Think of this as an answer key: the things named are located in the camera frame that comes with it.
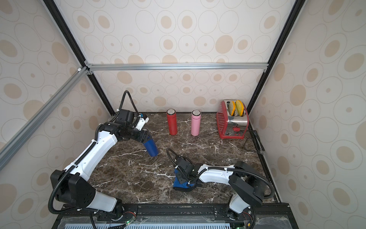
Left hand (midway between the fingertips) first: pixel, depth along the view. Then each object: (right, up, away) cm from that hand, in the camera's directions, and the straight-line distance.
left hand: (149, 133), depth 80 cm
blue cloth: (+20, -30, -1) cm, 36 cm away
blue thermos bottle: (-1, -8, +7) cm, 11 cm away
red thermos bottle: (+11, +7, +16) cm, 21 cm away
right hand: (+17, -27, +5) cm, 32 cm away
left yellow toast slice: (+52, +17, +17) cm, 57 cm away
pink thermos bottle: (+27, +8, +11) cm, 30 cm away
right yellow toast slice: (+57, +17, +15) cm, 62 cm away
